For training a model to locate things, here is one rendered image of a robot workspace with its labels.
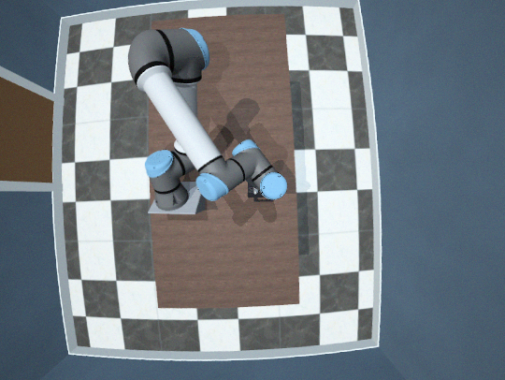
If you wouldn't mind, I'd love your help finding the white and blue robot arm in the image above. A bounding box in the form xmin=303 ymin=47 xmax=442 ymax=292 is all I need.
xmin=128 ymin=28 xmax=287 ymax=211

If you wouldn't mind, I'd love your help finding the black power strip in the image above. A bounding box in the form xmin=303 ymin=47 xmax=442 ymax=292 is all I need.
xmin=248 ymin=184 xmax=273 ymax=202

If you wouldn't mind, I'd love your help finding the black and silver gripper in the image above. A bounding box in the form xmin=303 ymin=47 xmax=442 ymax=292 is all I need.
xmin=246 ymin=178 xmax=262 ymax=195

